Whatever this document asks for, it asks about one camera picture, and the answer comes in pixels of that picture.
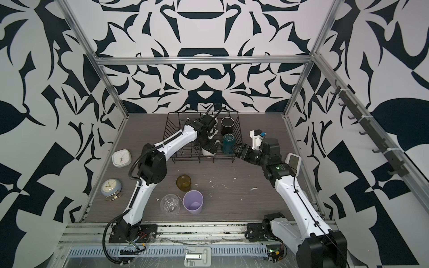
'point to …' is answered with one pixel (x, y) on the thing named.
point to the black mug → (227, 125)
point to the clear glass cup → (170, 204)
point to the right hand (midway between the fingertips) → (236, 148)
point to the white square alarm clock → (122, 158)
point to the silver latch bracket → (198, 257)
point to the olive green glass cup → (184, 182)
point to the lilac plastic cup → (192, 201)
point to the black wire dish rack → (219, 133)
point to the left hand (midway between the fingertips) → (210, 143)
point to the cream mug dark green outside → (228, 143)
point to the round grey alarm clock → (111, 188)
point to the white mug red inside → (208, 153)
